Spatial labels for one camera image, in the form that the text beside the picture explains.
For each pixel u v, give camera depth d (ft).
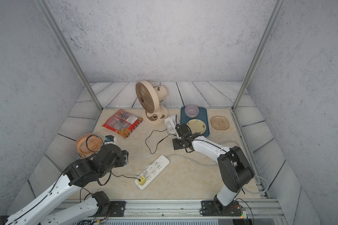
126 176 2.44
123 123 3.50
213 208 2.16
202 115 3.76
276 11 2.35
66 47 2.79
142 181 2.52
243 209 2.34
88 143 2.85
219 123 3.65
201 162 2.98
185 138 2.25
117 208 2.40
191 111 3.76
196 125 3.57
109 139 2.04
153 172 2.73
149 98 2.99
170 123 3.15
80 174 1.49
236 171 1.50
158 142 3.32
